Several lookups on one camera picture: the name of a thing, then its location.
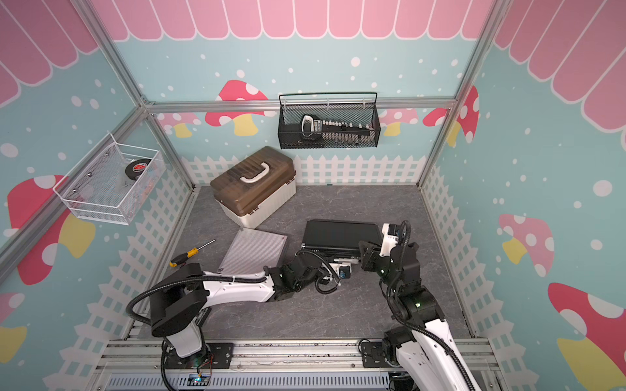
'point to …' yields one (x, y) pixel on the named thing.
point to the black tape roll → (136, 168)
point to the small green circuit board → (198, 380)
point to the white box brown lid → (257, 182)
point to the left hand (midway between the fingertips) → (332, 255)
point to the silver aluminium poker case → (252, 250)
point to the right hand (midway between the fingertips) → (362, 242)
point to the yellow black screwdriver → (188, 254)
